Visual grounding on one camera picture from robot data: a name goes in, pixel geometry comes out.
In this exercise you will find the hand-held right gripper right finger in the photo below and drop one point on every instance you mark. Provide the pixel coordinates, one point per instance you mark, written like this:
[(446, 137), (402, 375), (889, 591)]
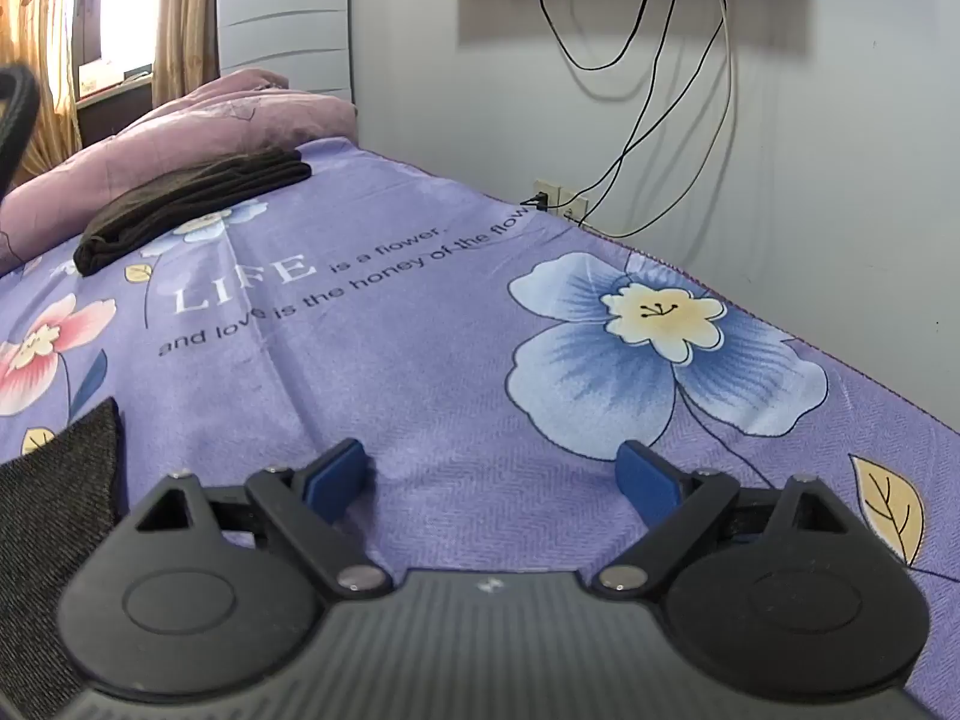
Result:
[(643, 481)]

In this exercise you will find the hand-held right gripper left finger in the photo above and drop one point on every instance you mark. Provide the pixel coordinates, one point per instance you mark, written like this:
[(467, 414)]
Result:
[(341, 481)]

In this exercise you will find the dark grey pants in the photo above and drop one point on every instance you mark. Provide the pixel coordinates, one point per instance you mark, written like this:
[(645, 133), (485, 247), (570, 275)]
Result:
[(52, 532)]

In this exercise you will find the folded dark brown pants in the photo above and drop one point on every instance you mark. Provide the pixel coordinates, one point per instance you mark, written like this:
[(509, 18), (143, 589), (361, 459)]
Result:
[(180, 202)]

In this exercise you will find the purple floral bed sheet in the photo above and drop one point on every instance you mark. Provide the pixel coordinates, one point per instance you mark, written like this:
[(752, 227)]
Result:
[(450, 360)]

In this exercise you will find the pink quilt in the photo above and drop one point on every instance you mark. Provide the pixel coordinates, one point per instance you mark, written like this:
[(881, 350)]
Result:
[(187, 127)]

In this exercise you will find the white drawer cabinet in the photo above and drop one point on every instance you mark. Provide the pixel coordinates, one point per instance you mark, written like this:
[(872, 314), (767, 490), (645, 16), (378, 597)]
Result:
[(285, 15)]

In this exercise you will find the small box on windowsill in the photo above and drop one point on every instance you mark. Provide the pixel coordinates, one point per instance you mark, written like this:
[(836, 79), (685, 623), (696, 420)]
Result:
[(99, 76)]

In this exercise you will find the tan curtain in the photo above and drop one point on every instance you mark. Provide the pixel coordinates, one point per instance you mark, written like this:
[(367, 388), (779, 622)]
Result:
[(49, 22), (184, 15)]

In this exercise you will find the window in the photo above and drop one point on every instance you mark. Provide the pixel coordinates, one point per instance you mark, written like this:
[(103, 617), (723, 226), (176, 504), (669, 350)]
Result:
[(120, 0)]

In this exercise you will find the white wall outlet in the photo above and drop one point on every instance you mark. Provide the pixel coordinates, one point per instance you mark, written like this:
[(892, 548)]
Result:
[(547, 193), (576, 208)]

